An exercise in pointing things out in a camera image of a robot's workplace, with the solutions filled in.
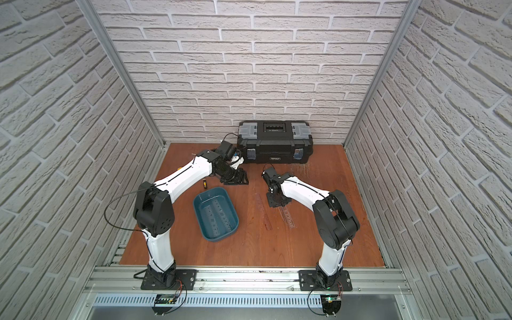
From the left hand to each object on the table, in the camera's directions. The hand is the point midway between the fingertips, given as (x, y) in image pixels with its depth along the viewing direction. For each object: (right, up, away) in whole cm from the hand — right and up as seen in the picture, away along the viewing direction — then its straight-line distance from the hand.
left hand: (247, 180), depth 88 cm
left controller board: (-30, -43, -15) cm, 55 cm away
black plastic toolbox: (+13, +18, +11) cm, 25 cm away
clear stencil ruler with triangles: (-17, -18, +1) cm, 25 cm away
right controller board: (+32, -43, -18) cm, 56 cm away
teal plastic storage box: (-15, -16, +2) cm, 22 cm away
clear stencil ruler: (+7, -16, +5) cm, 18 cm away
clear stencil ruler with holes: (+18, -17, +2) cm, 25 cm away
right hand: (+15, -10, +4) cm, 19 cm away
